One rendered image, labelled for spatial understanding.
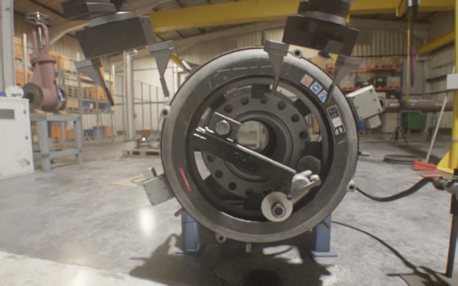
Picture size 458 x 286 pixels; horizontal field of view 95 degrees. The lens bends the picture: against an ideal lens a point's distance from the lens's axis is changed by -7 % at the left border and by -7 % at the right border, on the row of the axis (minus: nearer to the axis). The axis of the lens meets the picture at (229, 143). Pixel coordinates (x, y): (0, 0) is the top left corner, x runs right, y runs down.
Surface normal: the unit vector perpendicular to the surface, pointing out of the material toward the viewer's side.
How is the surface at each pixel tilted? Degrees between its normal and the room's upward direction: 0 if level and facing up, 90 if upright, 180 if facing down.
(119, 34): 114
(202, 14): 90
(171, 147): 90
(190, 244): 90
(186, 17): 90
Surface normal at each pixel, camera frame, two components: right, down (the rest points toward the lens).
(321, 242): -0.07, 0.08
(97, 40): -0.07, 0.48
